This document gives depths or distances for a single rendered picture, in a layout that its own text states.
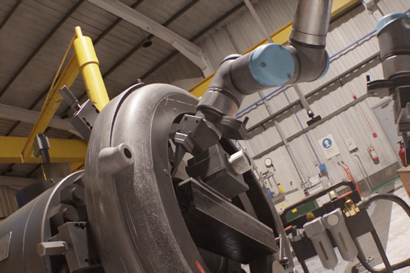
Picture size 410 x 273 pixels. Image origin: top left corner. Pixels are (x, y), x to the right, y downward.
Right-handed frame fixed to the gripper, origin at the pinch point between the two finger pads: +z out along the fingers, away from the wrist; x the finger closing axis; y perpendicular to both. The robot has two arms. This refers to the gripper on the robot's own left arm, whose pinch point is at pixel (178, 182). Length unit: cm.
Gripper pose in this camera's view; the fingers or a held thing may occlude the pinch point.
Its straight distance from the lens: 78.4
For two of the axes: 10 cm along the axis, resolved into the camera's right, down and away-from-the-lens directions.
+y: -8.2, -2.0, 5.4
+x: -3.7, -5.2, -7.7
